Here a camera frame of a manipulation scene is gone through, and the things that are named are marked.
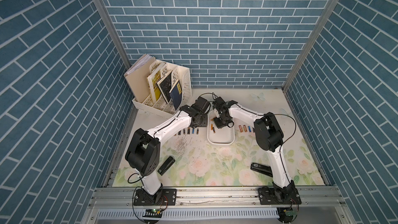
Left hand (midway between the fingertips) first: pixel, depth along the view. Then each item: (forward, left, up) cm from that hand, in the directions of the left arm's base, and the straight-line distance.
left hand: (206, 123), depth 89 cm
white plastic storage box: (-3, -12, -9) cm, 15 cm away
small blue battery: (0, +8, -11) cm, 14 cm away
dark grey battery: (0, +14, -11) cm, 17 cm away
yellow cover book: (+21, +32, +14) cm, 41 cm away
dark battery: (0, +5, -10) cm, 11 cm away
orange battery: (+4, -4, -10) cm, 12 cm away
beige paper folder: (+22, +42, +15) cm, 49 cm away
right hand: (+5, -9, -11) cm, 15 cm away
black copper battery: (0, +11, -10) cm, 15 cm away
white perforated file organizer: (+20, +31, -9) cm, 39 cm away
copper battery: (+2, -23, -10) cm, 25 cm away
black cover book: (+24, +27, +6) cm, 36 cm away
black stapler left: (-21, +21, -9) cm, 31 cm away
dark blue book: (+18, +19, +4) cm, 26 cm away
